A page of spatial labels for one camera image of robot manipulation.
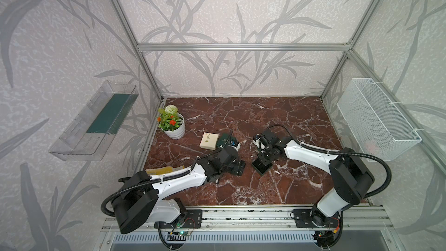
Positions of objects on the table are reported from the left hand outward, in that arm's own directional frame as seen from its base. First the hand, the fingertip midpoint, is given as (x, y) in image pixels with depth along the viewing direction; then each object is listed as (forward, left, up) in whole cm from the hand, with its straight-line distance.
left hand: (240, 163), depth 83 cm
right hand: (+6, -11, -4) cm, 13 cm away
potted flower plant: (+19, +36, +8) cm, 41 cm away
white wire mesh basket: (+3, -51, +27) cm, 58 cm away
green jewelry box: (+18, +8, -7) cm, 20 cm away
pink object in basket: (+2, -56, +15) cm, 58 cm away
